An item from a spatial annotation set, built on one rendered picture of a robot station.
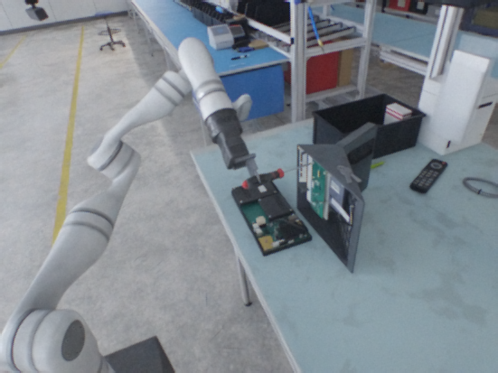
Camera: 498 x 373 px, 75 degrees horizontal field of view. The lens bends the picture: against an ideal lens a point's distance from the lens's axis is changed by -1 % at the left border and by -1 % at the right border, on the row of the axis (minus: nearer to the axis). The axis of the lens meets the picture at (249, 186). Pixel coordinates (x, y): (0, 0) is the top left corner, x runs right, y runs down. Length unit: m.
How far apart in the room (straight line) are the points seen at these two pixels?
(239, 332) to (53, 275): 1.30
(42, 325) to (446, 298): 0.73
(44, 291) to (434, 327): 0.70
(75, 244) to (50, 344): 0.18
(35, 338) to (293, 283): 0.48
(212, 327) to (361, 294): 1.23
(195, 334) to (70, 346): 1.30
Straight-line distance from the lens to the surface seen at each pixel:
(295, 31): 2.27
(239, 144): 0.71
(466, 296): 0.82
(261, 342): 1.81
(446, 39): 1.32
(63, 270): 0.68
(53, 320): 0.61
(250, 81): 2.31
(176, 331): 1.91
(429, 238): 0.90
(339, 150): 0.78
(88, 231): 0.69
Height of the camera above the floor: 1.61
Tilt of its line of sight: 38 degrees down
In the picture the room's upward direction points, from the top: 6 degrees counter-clockwise
